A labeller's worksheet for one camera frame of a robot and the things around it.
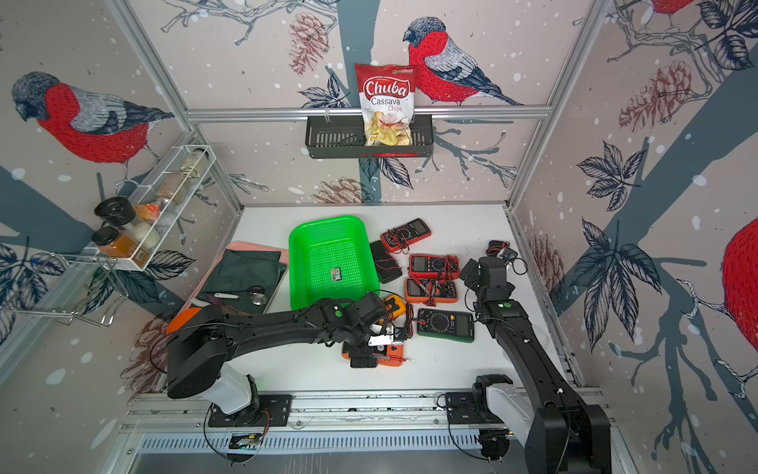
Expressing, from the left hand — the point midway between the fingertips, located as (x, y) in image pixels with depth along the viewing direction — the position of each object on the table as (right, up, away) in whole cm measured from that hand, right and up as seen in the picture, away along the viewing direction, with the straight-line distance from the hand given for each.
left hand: (381, 338), depth 80 cm
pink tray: (-56, +24, +30) cm, 68 cm away
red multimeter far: (+7, +27, +25) cm, 38 cm away
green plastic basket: (-19, +20, +24) cm, 37 cm away
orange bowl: (-60, +4, +6) cm, 60 cm away
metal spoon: (-42, +8, +16) cm, 46 cm away
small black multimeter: (+43, +23, +22) cm, 53 cm away
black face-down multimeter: (+1, +19, +20) cm, 27 cm away
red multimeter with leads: (+21, +18, +15) cm, 31 cm away
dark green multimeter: (+19, +2, +5) cm, 20 cm away
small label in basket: (-16, +15, +20) cm, 29 cm away
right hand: (+29, +19, +5) cm, 36 cm away
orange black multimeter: (+15, +11, +10) cm, 21 cm away
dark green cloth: (-47, +13, +18) cm, 52 cm away
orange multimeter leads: (+2, -4, -1) cm, 5 cm away
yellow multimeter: (+4, +7, +9) cm, 12 cm away
